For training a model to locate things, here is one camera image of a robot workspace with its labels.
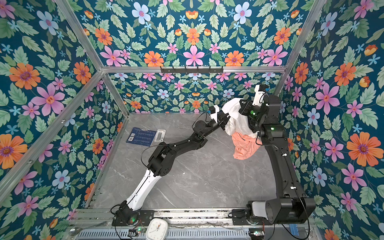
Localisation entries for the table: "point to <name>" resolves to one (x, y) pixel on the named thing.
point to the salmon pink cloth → (245, 146)
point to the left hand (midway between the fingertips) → (235, 109)
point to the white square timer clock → (157, 229)
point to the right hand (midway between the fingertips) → (241, 98)
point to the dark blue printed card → (139, 136)
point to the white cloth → (238, 122)
